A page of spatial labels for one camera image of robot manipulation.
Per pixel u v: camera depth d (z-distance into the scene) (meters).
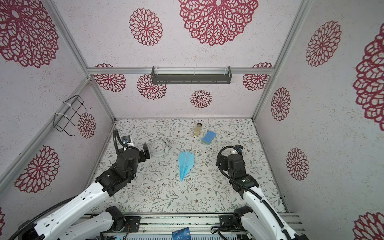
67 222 0.41
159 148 0.98
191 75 0.95
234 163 0.60
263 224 0.46
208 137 1.09
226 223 0.74
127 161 0.53
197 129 1.11
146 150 0.69
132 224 0.73
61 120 0.73
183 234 0.72
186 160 0.93
